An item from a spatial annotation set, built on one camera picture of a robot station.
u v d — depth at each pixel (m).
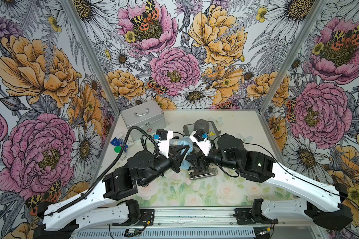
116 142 1.00
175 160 0.48
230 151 0.43
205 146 0.50
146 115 0.99
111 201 0.43
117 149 0.88
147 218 0.73
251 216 0.67
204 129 0.73
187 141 0.56
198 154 0.52
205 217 0.76
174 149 0.52
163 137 0.49
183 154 0.55
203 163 0.52
